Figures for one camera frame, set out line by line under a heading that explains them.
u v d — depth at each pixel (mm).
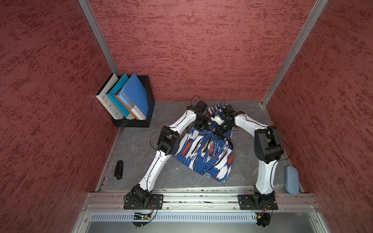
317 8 712
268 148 541
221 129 874
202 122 899
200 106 855
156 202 743
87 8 710
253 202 718
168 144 668
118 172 809
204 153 838
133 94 981
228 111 823
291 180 810
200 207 733
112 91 859
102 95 850
